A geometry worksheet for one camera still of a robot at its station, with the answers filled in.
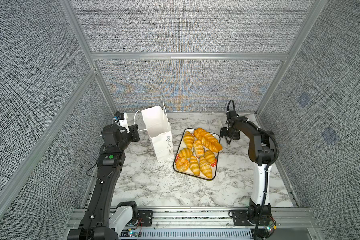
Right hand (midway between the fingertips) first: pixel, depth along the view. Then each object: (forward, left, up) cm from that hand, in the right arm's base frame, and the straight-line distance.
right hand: (228, 136), depth 107 cm
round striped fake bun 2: (-18, +16, +4) cm, 25 cm away
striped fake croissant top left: (-5, +28, +5) cm, 29 cm away
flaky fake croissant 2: (-26, +20, +5) cm, 33 cm away
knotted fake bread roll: (-24, +33, +5) cm, 41 cm away
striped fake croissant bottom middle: (-25, +26, +4) cm, 36 cm away
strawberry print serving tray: (-8, +33, +2) cm, 34 cm away
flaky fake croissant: (-13, +22, +5) cm, 26 cm away
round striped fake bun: (-17, +31, +5) cm, 35 cm away
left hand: (-15, +55, +30) cm, 65 cm away
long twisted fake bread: (-6, +15, +4) cm, 17 cm away
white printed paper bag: (+1, +50, +14) cm, 52 cm away
